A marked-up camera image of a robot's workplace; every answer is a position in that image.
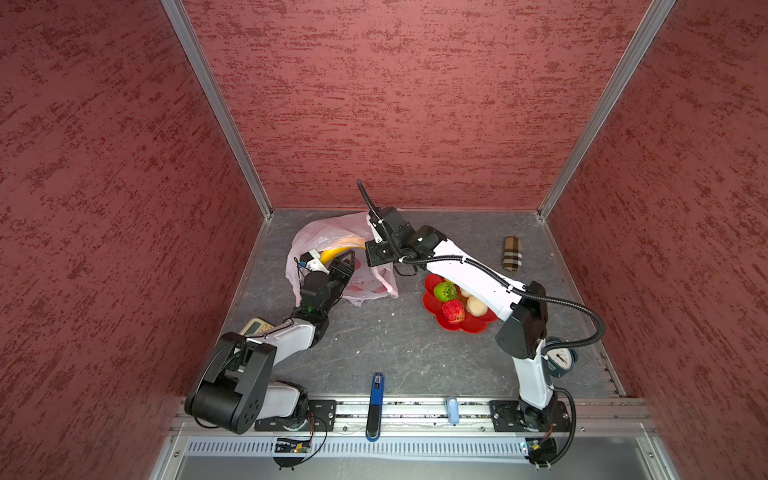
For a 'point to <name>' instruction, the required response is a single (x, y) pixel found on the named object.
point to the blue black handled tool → (374, 420)
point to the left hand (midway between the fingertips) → (355, 258)
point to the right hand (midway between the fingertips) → (371, 256)
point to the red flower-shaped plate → (434, 307)
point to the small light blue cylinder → (453, 412)
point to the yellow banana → (330, 254)
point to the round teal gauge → (559, 360)
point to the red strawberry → (453, 311)
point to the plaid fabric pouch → (512, 254)
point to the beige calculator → (257, 326)
